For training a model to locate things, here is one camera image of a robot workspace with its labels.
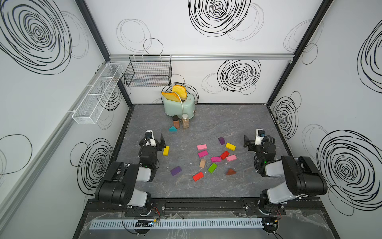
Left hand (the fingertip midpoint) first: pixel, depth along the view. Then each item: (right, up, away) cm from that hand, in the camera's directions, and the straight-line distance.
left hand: (152, 135), depth 88 cm
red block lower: (+27, -24, -4) cm, 36 cm away
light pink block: (+30, -8, +7) cm, 32 cm away
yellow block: (+7, -11, +5) cm, 14 cm away
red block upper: (+44, -13, +3) cm, 46 cm away
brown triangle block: (+46, -21, -3) cm, 51 cm away
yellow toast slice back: (+16, +29, +13) cm, 36 cm away
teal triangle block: (+10, +3, +15) cm, 18 cm away
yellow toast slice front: (+10, +25, +13) cm, 30 cm away
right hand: (+62, 0, +2) cm, 62 cm away
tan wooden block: (+30, -17, +1) cm, 35 cm away
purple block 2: (+44, -5, +11) cm, 45 cm away
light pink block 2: (+48, -15, +3) cm, 50 cm away
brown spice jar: (+13, +8, +11) cm, 19 cm away
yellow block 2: (+49, -8, +8) cm, 50 cm away
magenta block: (+31, -13, +5) cm, 34 cm away
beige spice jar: (+19, +8, +11) cm, 24 cm away
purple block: (+14, -21, -1) cm, 25 cm away
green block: (+36, -19, -1) cm, 41 cm away
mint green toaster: (+10, +17, +11) cm, 23 cm away
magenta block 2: (+38, -15, +1) cm, 41 cm away
